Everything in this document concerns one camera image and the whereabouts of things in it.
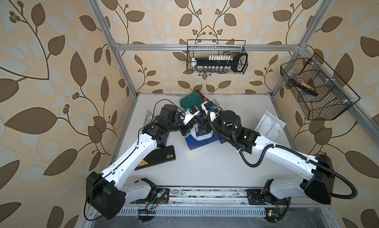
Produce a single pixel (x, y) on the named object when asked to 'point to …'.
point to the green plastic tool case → (192, 99)
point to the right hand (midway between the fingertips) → (199, 113)
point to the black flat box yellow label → (160, 155)
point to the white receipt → (191, 154)
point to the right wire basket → (322, 96)
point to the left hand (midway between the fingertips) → (193, 118)
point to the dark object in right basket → (310, 89)
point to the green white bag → (270, 126)
